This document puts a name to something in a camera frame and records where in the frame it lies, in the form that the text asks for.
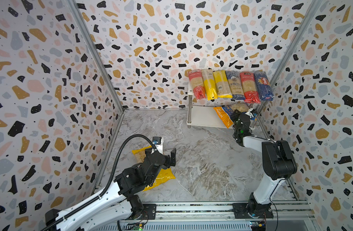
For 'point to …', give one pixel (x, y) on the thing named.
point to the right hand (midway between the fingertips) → (234, 105)
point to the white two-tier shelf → (239, 104)
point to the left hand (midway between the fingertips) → (168, 147)
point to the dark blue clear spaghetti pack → (235, 84)
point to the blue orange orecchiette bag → (226, 113)
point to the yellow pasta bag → (165, 174)
